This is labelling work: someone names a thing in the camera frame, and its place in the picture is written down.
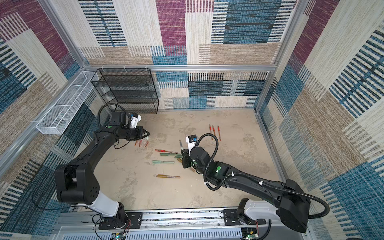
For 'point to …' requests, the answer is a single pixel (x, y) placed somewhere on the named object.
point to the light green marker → (159, 161)
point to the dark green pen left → (169, 154)
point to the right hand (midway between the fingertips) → (183, 153)
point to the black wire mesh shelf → (127, 90)
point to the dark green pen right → (178, 156)
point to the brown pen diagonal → (191, 168)
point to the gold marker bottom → (168, 176)
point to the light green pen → (180, 143)
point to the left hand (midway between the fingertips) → (148, 131)
